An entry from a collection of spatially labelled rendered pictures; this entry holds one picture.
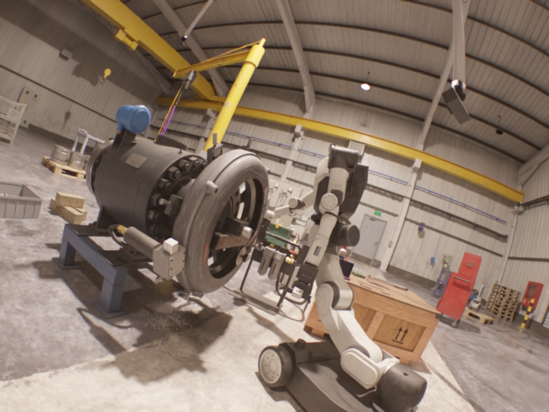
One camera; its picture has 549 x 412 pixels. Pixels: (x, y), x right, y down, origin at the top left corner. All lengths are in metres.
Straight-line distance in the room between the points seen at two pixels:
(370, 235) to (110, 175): 11.11
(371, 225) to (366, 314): 9.98
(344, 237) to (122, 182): 1.16
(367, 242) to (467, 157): 6.84
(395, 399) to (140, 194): 1.39
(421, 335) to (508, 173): 13.32
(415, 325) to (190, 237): 1.68
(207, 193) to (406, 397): 1.07
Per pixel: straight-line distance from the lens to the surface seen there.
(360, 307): 1.88
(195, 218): 0.93
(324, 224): 1.15
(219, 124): 5.04
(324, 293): 1.19
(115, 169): 1.44
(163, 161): 1.27
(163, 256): 0.90
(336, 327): 1.18
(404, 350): 2.08
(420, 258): 12.14
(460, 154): 13.66
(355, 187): 1.40
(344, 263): 1.99
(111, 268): 1.22
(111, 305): 1.30
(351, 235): 1.25
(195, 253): 0.97
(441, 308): 4.58
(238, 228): 1.05
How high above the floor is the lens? 0.75
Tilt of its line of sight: 1 degrees up
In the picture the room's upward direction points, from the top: 21 degrees clockwise
